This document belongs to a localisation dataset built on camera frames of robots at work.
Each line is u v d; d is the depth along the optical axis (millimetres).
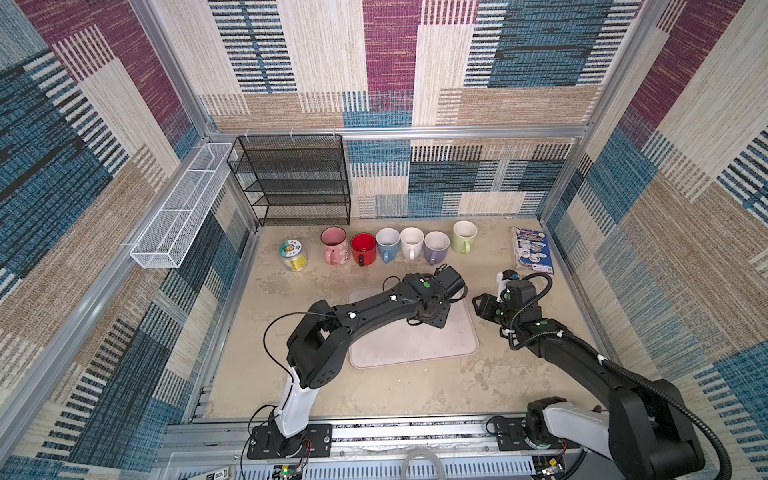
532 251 1078
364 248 1072
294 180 1093
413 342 916
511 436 729
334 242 1010
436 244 1087
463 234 1054
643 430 406
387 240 1066
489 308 787
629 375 458
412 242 1024
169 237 714
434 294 626
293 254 1013
